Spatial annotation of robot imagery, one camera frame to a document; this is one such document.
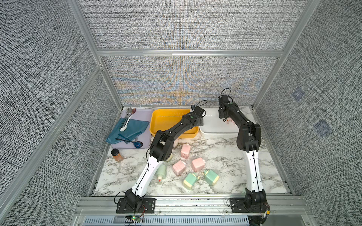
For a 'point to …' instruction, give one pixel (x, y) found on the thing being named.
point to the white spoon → (124, 128)
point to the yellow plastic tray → (160, 118)
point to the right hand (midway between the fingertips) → (228, 109)
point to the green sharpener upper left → (169, 158)
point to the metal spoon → (129, 111)
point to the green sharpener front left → (189, 181)
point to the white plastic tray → (214, 127)
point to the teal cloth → (135, 127)
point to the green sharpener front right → (211, 178)
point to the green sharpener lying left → (161, 172)
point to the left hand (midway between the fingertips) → (197, 119)
